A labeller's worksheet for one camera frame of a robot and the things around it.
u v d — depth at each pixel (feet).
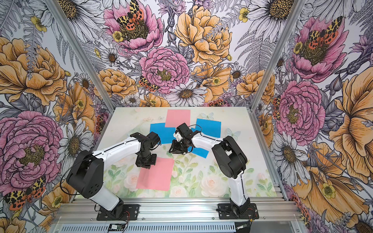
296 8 2.35
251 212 2.42
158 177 2.79
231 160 1.71
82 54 2.91
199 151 3.11
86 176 1.47
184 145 2.65
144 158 2.40
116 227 2.30
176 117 3.79
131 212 2.42
